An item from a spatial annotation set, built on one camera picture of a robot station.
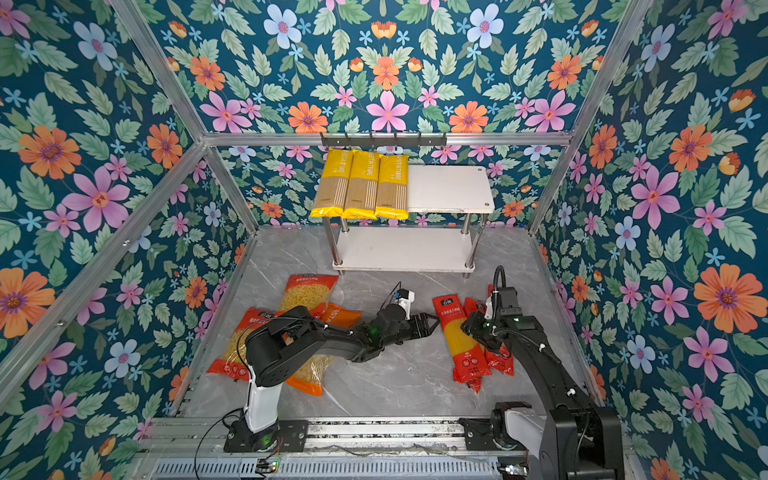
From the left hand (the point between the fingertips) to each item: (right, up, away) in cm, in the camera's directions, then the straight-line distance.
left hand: (441, 318), depth 85 cm
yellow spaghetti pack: (-30, +34, -7) cm, 46 cm away
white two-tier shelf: (-3, +38, 0) cm, 38 cm away
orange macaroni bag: (-36, -15, -6) cm, 40 cm away
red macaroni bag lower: (-59, -12, -3) cm, 60 cm away
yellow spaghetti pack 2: (-22, +33, -8) cm, 41 cm away
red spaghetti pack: (+7, -10, -4) cm, 13 cm away
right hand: (+8, -3, 0) cm, 8 cm away
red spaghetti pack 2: (+11, +2, +10) cm, 15 cm away
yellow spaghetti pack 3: (-14, +36, -5) cm, 39 cm away
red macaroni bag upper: (-40, +6, +10) cm, 42 cm away
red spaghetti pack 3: (+18, -12, -2) cm, 21 cm away
